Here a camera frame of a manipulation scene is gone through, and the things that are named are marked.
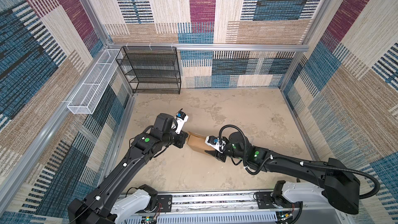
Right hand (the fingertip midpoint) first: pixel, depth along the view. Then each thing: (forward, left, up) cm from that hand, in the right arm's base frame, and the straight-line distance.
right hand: (209, 147), depth 77 cm
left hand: (+4, +10, +7) cm, 13 cm away
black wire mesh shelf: (+58, +37, +3) cm, 69 cm away
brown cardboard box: (+1, +6, +4) cm, 7 cm away
